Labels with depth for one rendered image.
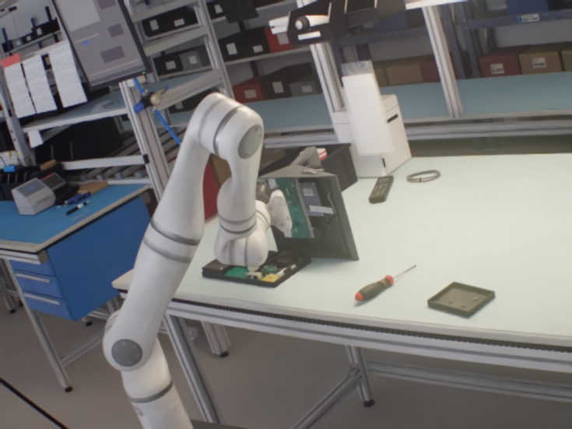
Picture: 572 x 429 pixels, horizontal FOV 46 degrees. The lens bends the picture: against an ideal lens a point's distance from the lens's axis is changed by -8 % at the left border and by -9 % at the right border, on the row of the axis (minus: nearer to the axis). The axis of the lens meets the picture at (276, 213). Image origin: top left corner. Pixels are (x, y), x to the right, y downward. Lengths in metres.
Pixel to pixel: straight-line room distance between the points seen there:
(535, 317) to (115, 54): 2.05
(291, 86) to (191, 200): 5.27
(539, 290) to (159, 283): 0.69
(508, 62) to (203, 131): 4.29
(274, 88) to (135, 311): 5.43
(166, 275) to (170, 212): 0.11
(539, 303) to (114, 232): 2.25
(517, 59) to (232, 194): 4.22
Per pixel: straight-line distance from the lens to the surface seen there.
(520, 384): 2.54
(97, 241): 3.19
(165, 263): 1.22
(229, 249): 1.40
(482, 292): 1.41
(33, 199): 3.60
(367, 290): 1.48
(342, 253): 1.74
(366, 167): 2.22
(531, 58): 5.27
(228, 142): 1.15
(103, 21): 2.86
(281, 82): 6.52
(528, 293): 1.38
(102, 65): 2.93
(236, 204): 1.28
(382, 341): 1.47
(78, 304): 3.16
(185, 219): 1.20
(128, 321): 1.26
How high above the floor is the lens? 1.67
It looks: 18 degrees down
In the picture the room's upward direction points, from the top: 17 degrees counter-clockwise
